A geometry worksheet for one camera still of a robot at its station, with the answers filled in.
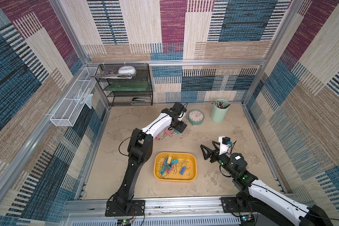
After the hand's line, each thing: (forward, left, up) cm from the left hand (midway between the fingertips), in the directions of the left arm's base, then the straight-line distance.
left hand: (177, 124), depth 100 cm
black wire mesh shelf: (+28, +38, +14) cm, 49 cm away
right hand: (-21, -15, +10) cm, 28 cm away
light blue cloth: (-3, +50, +26) cm, 56 cm away
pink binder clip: (-31, +7, -5) cm, 32 cm away
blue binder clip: (-31, -2, -5) cm, 31 cm away
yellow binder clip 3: (-33, +8, -6) cm, 35 cm away
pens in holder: (+7, -29, +11) cm, 32 cm away
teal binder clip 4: (-10, +1, +6) cm, 11 cm away
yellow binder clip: (-24, +6, -4) cm, 25 cm away
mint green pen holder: (+6, -29, +8) cm, 30 cm away
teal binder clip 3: (-29, +6, -2) cm, 30 cm away
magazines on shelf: (+20, +41, +28) cm, 53 cm away
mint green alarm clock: (+9, -14, -3) cm, 17 cm away
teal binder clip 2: (-25, +3, -6) cm, 26 cm away
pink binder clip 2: (-3, +7, -5) cm, 10 cm away
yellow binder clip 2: (-27, +12, -4) cm, 30 cm away
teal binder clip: (-31, +10, -4) cm, 33 cm away
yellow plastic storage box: (-28, 0, -6) cm, 29 cm away
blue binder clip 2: (-27, +8, -3) cm, 28 cm away
